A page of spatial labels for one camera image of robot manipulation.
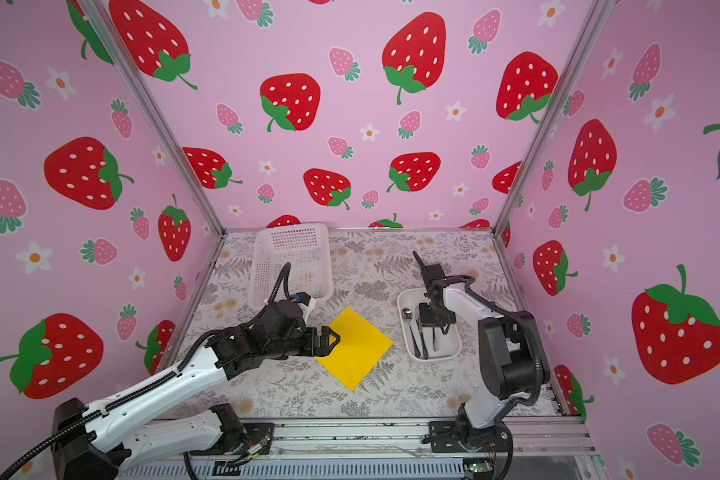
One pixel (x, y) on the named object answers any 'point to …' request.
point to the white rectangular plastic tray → (425, 342)
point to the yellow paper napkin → (360, 347)
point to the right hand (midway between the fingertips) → (431, 321)
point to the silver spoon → (407, 315)
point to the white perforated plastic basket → (304, 249)
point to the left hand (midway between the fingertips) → (330, 338)
